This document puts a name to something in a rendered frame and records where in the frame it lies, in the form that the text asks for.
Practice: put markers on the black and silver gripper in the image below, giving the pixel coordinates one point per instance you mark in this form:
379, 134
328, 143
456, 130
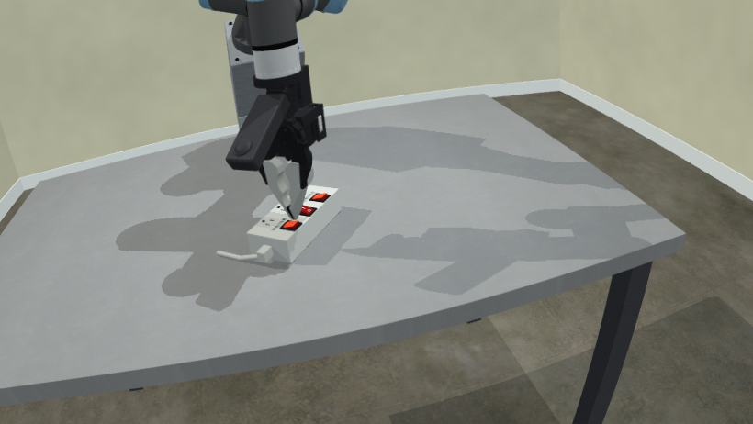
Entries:
290, 141

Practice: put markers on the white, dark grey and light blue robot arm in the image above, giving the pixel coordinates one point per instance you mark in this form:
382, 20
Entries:
273, 28

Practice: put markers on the white power strip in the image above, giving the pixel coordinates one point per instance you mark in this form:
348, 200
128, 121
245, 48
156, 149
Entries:
279, 238

